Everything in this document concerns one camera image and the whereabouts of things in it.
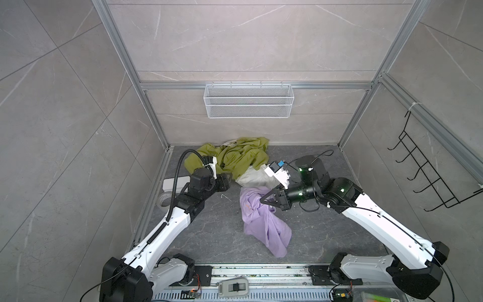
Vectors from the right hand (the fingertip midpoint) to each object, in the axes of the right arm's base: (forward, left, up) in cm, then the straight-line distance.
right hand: (262, 199), depth 62 cm
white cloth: (+27, +1, -26) cm, 37 cm away
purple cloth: (-5, 0, -8) cm, 10 cm away
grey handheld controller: (-22, +10, -27) cm, 36 cm away
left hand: (+18, +13, -7) cm, 23 cm away
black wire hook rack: (+10, -62, 0) cm, 63 cm away
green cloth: (+36, +11, -21) cm, 43 cm away
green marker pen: (-26, -43, -31) cm, 59 cm away
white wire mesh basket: (+60, +3, -1) cm, 60 cm away
